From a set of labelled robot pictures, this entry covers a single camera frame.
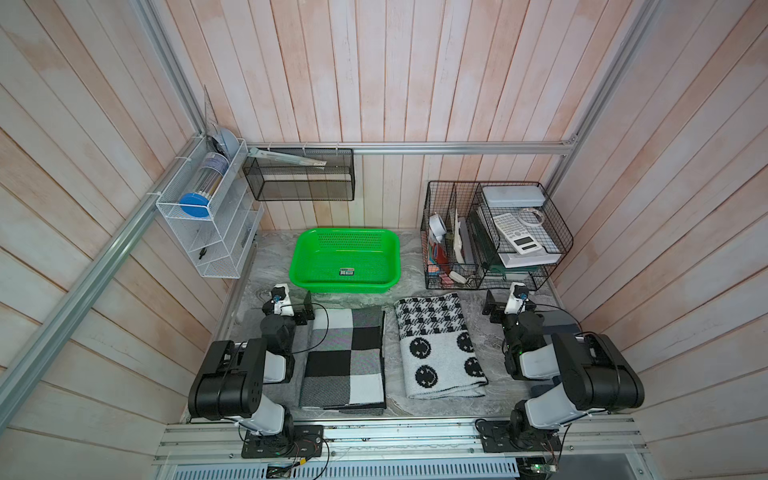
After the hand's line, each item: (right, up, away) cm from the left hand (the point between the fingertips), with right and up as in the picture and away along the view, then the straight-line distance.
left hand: (295, 294), depth 91 cm
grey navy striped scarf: (+72, -5, -15) cm, 74 cm away
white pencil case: (+73, +33, +10) cm, 81 cm away
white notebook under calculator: (+75, +12, -3) cm, 76 cm away
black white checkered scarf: (+17, -20, -7) cm, 28 cm away
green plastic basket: (+14, +10, +19) cm, 26 cm away
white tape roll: (+48, +23, +18) cm, 56 cm away
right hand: (+65, +1, 0) cm, 65 cm away
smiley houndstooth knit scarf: (+43, -17, -7) cm, 47 cm away
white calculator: (+69, +17, -3) cm, 71 cm away
